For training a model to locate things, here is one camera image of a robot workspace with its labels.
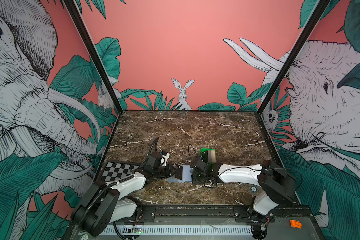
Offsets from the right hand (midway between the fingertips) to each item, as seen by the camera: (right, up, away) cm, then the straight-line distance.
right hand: (190, 178), depth 85 cm
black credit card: (-7, +3, 0) cm, 8 cm away
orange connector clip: (+50, -16, -14) cm, 54 cm away
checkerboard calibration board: (-45, +4, +1) cm, 45 cm away
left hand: (-7, +6, -1) cm, 9 cm away
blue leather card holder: (-2, +1, 0) cm, 3 cm away
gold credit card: (+14, +11, +8) cm, 20 cm away
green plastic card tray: (+9, +12, +10) cm, 18 cm away
